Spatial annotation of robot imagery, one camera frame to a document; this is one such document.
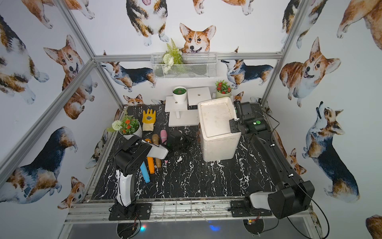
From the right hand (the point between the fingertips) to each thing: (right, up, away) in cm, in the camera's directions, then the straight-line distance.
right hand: (234, 123), depth 78 cm
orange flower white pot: (-61, -3, +12) cm, 62 cm away
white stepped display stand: (-34, +5, +32) cm, 46 cm away
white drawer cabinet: (-9, -10, -4) cm, 14 cm away
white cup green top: (-32, +19, +19) cm, 41 cm away
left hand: (-19, -10, +18) cm, 28 cm away
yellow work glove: (-56, +1, +32) cm, 64 cm away
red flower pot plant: (-4, +21, +16) cm, 26 cm away
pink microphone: (-42, -10, +20) cm, 48 cm away
